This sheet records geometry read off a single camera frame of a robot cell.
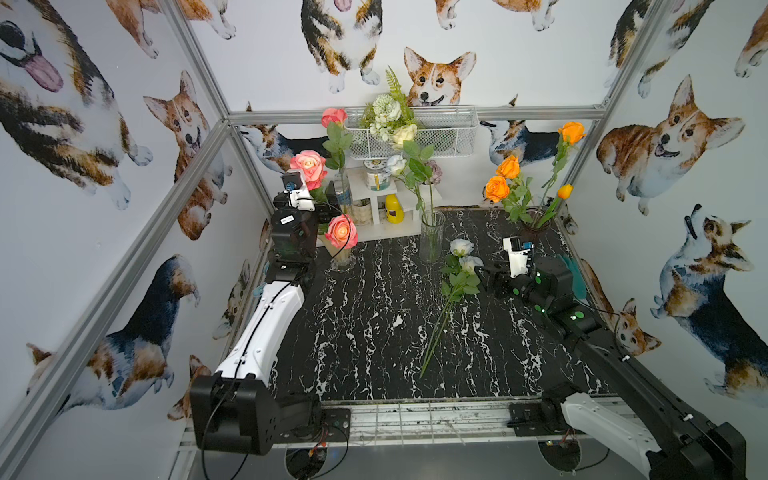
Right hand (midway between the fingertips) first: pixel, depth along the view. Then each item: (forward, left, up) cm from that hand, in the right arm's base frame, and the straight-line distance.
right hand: (494, 257), depth 76 cm
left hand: (+12, +45, +17) cm, 50 cm away
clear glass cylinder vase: (+19, +14, -10) cm, 26 cm away
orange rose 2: (+19, -10, +1) cm, 21 cm away
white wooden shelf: (+36, +32, -21) cm, 53 cm away
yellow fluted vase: (+14, +45, -19) cm, 51 cm away
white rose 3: (+12, +2, -21) cm, 24 cm away
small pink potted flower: (+35, +12, 0) cm, 37 cm away
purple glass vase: (+19, -18, -7) cm, 27 cm away
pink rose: (-1, +37, +12) cm, 38 cm away
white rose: (+26, +20, +6) cm, 33 cm away
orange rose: (+24, -7, +9) cm, 26 cm away
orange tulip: (+19, -22, +4) cm, 29 cm away
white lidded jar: (+29, +31, +4) cm, 42 cm away
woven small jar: (+35, +39, -18) cm, 56 cm away
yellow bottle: (+33, +27, -16) cm, 46 cm away
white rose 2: (+8, +5, -24) cm, 26 cm away
